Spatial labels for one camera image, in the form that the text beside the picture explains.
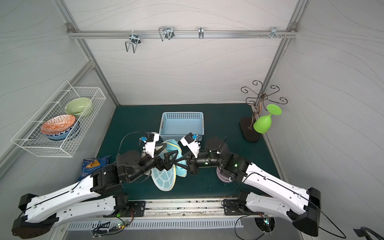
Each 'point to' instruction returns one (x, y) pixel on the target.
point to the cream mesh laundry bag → (148, 172)
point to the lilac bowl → (222, 177)
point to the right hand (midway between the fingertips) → (174, 162)
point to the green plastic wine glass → (262, 124)
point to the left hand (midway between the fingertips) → (172, 149)
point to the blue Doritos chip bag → (91, 165)
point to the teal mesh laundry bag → (164, 180)
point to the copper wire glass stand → (247, 124)
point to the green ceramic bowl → (78, 107)
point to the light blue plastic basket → (176, 125)
